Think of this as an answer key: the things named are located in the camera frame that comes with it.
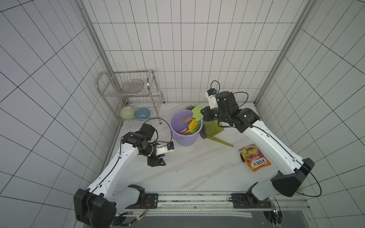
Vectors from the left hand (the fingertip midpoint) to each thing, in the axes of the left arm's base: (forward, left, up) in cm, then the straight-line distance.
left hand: (159, 160), depth 73 cm
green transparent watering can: (+29, -32, -13) cm, 45 cm away
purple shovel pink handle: (+25, -12, -9) cm, 29 cm away
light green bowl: (+37, +29, -5) cm, 47 cm away
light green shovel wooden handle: (+20, -20, +14) cm, 32 cm away
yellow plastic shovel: (+25, -19, -4) cm, 32 cm away
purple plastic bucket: (+25, -8, +2) cm, 26 cm away
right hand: (+19, -19, +18) cm, 32 cm away
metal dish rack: (+59, +31, -8) cm, 67 cm away
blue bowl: (+39, +18, -7) cm, 43 cm away
